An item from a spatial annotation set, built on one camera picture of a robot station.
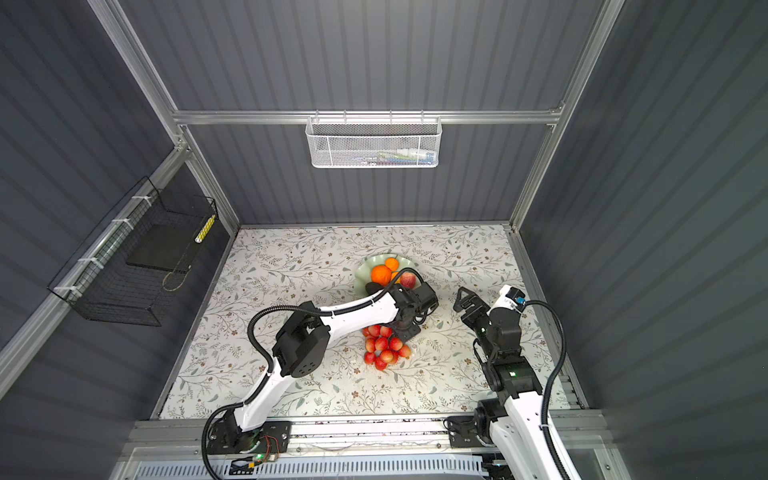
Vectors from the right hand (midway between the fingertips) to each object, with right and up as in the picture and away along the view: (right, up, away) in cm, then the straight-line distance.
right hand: (473, 299), depth 77 cm
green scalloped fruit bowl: (-31, +5, +24) cm, 40 cm away
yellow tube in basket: (-73, +19, +5) cm, 76 cm away
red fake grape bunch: (-24, -15, +6) cm, 29 cm away
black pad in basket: (-80, +14, -2) cm, 81 cm away
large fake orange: (-25, +5, +22) cm, 33 cm away
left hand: (-17, -12, +15) cm, 25 cm away
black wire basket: (-86, +7, -5) cm, 87 cm away
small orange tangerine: (-21, +9, +24) cm, 34 cm away
